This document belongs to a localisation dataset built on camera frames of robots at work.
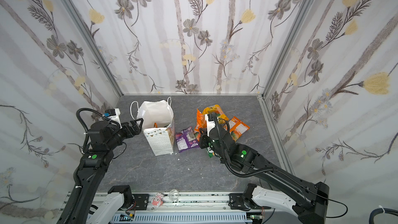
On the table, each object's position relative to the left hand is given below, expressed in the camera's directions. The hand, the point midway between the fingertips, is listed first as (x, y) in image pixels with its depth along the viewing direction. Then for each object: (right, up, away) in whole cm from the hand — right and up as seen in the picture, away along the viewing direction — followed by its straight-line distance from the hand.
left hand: (133, 116), depth 73 cm
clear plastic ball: (+19, -40, +4) cm, 44 cm away
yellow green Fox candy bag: (+38, -22, +15) cm, 47 cm away
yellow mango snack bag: (+43, +3, +32) cm, 53 cm away
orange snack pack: (+33, -2, -2) cm, 33 cm away
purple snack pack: (+23, -15, +20) cm, 34 cm away
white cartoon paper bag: (+7, -5, +17) cm, 19 cm away
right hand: (+31, -4, -6) cm, 32 cm away
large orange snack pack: (+6, -6, +16) cm, 18 cm away
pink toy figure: (+12, -40, -1) cm, 42 cm away
